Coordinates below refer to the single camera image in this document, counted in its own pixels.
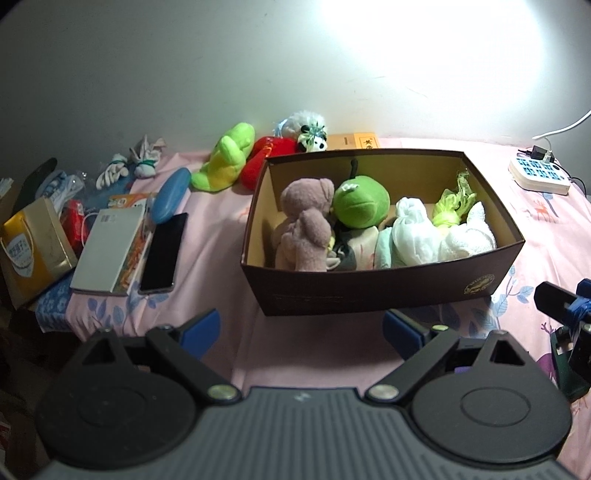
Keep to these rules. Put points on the white book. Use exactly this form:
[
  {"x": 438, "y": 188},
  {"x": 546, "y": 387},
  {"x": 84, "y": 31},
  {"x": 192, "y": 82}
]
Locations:
[{"x": 111, "y": 254}]

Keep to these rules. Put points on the white fluffy towel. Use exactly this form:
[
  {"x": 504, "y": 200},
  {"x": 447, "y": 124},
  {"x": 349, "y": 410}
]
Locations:
[{"x": 471, "y": 238}]

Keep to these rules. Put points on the pink printed bed sheet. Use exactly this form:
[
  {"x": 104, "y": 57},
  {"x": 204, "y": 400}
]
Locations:
[{"x": 145, "y": 408}]

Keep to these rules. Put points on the yellow box by wall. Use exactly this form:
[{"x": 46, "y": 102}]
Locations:
[{"x": 352, "y": 141}]

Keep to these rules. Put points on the blue glasses case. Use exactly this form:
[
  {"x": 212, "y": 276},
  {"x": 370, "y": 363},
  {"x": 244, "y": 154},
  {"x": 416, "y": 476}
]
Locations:
[{"x": 169, "y": 197}]

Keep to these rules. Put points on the white fluffy plush toy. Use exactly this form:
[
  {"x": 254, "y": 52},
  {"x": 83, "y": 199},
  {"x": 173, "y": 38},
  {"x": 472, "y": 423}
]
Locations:
[{"x": 307, "y": 129}]

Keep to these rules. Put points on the lime green plush toy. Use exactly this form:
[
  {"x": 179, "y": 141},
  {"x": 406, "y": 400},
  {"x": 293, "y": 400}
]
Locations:
[{"x": 226, "y": 161}]

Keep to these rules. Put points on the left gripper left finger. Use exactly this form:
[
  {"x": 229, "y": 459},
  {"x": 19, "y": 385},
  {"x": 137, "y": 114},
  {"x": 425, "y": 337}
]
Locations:
[{"x": 198, "y": 335}]

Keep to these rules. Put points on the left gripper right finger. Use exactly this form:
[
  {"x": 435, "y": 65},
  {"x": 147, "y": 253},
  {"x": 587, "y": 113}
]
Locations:
[{"x": 404, "y": 334}]

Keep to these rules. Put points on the brown cardboard shoe box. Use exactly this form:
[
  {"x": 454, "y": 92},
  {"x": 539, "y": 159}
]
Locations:
[{"x": 369, "y": 258}]

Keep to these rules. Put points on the white rolled socks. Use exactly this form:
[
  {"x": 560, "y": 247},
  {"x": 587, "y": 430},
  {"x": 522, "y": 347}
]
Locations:
[{"x": 142, "y": 163}]

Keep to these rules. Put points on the black power adapter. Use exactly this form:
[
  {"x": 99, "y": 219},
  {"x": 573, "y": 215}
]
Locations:
[{"x": 541, "y": 154}]

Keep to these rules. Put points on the pink teddy bear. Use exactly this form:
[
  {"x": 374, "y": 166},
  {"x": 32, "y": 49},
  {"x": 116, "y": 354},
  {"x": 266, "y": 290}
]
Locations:
[{"x": 302, "y": 240}]

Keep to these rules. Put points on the red plush toy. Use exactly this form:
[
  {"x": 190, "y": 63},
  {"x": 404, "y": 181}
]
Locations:
[{"x": 263, "y": 149}]

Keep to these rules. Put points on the green frog plush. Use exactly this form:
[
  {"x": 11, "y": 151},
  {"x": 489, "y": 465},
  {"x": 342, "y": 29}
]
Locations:
[{"x": 361, "y": 202}]

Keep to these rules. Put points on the white cloth in box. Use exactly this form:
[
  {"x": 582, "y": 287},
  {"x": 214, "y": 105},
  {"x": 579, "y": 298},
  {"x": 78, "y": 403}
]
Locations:
[{"x": 412, "y": 240}]

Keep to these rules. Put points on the green cabbage plush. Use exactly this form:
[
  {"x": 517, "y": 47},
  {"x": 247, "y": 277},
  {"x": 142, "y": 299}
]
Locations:
[{"x": 454, "y": 205}]

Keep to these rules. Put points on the black smartphone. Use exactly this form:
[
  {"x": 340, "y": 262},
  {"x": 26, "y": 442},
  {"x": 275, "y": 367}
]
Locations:
[{"x": 158, "y": 275}]

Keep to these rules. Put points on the white power strip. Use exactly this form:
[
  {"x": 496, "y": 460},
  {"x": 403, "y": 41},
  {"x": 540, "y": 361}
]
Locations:
[{"x": 539, "y": 176}]

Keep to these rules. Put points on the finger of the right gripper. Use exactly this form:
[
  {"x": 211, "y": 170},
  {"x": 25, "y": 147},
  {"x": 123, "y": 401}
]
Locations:
[{"x": 579, "y": 309}]

